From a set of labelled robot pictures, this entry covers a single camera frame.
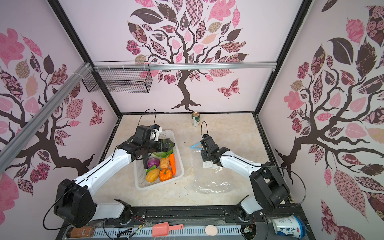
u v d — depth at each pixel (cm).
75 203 40
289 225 64
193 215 76
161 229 69
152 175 82
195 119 105
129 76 95
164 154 90
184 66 94
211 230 69
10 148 50
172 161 91
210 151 67
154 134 67
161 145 71
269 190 43
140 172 83
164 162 87
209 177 86
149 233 70
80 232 66
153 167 84
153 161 86
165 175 83
